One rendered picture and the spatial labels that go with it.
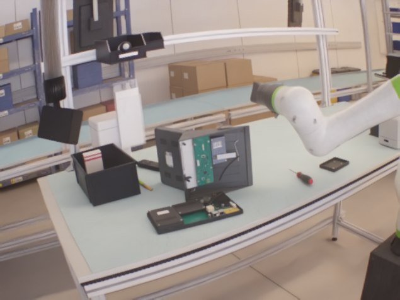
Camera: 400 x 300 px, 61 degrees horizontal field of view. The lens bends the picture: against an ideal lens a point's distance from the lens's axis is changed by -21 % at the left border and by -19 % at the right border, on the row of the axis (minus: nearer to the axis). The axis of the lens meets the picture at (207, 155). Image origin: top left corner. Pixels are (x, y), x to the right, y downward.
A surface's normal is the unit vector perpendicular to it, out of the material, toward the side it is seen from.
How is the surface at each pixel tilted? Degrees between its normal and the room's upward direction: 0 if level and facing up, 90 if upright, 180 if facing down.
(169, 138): 90
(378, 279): 90
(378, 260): 90
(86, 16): 98
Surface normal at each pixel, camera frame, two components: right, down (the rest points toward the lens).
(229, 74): 0.51, 0.23
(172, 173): -0.70, 0.29
